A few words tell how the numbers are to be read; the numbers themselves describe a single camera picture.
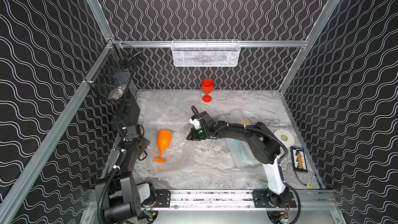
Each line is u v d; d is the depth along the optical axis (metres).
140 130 0.72
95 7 0.76
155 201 0.73
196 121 0.88
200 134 0.82
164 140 0.88
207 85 1.04
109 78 0.94
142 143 0.63
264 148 0.53
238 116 0.95
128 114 0.92
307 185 0.78
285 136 0.95
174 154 0.90
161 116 1.04
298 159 0.86
